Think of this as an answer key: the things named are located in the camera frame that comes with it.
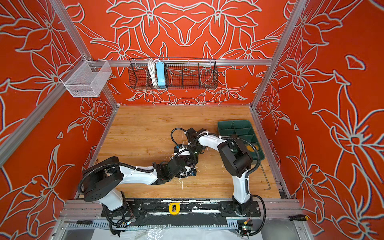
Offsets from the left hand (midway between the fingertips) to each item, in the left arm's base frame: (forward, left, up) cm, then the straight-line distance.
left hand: (183, 158), depth 87 cm
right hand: (-2, -2, -2) cm, 4 cm away
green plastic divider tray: (+22, -38, +3) cm, 44 cm away
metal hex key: (-7, -48, -4) cm, 49 cm away
